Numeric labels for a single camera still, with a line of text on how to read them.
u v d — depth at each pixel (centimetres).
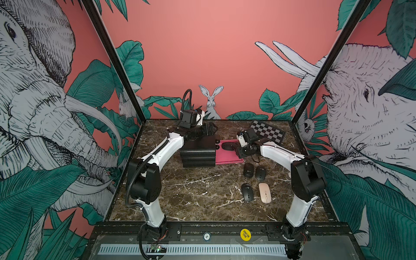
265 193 85
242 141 82
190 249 70
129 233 75
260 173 93
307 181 49
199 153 82
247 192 86
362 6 69
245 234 73
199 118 73
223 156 99
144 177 47
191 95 75
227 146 105
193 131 73
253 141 73
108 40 80
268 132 111
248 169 95
